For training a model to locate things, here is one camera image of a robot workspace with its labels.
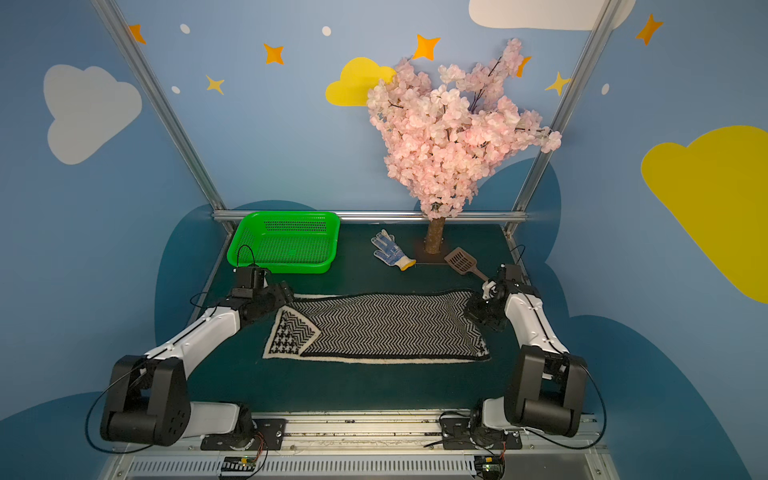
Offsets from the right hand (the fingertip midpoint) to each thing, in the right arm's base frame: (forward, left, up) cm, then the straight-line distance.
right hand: (471, 311), depth 88 cm
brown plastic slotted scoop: (+26, -2, -9) cm, 27 cm away
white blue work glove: (+28, +26, -7) cm, 39 cm away
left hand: (+2, +58, +2) cm, 58 cm away
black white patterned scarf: (-2, +10, -7) cm, 13 cm away
